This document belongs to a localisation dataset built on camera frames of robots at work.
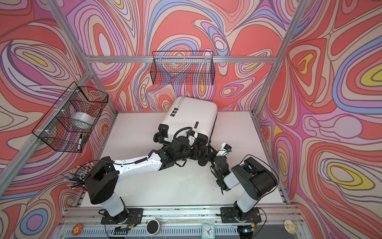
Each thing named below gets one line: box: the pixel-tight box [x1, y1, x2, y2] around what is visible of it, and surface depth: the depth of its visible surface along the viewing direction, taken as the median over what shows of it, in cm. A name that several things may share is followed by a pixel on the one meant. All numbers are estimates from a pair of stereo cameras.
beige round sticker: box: [284, 219, 298, 235], surface depth 72 cm
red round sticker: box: [71, 223, 84, 237], surface depth 72 cm
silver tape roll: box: [71, 112, 96, 130], surface depth 74 cm
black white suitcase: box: [153, 96, 218, 143], surface depth 93 cm
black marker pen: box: [77, 133, 83, 152], surface depth 74 cm
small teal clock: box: [200, 223, 216, 239], surface depth 69 cm
